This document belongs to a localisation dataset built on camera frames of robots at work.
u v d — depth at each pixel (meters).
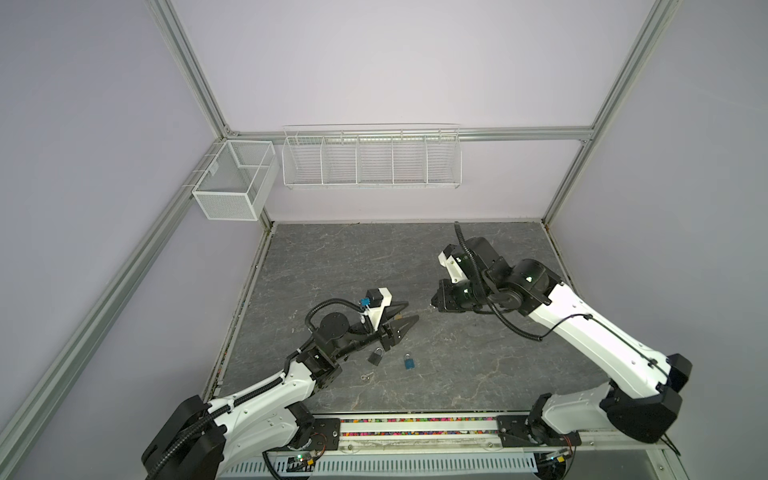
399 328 0.65
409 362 0.86
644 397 0.40
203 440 0.41
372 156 0.98
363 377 0.83
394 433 0.75
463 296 0.57
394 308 0.70
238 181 1.04
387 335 0.62
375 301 0.60
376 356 0.87
